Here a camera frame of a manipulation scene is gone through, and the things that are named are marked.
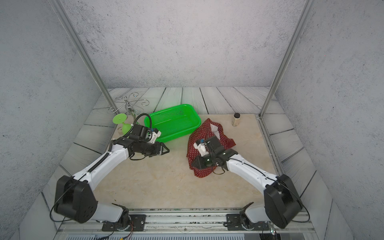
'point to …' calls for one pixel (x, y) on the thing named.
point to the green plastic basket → (174, 121)
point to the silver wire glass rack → (132, 109)
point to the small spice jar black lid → (236, 120)
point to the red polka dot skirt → (208, 129)
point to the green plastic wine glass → (120, 118)
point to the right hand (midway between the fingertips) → (194, 164)
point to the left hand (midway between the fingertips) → (168, 151)
